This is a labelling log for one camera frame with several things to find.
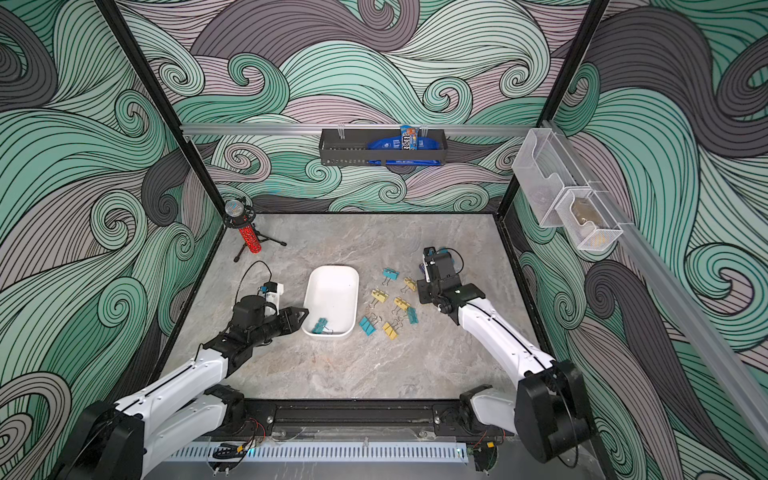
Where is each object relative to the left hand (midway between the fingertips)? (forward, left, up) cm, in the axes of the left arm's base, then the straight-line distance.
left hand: (305, 309), depth 84 cm
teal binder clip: (-2, -3, -8) cm, 9 cm away
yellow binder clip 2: (+8, -22, -6) cm, 24 cm away
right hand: (+7, -38, +4) cm, 39 cm away
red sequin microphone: (+22, +21, +19) cm, 36 cm away
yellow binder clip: (+13, -32, -7) cm, 35 cm away
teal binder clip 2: (+16, -26, -6) cm, 31 cm away
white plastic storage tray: (+10, -6, -9) cm, 15 cm away
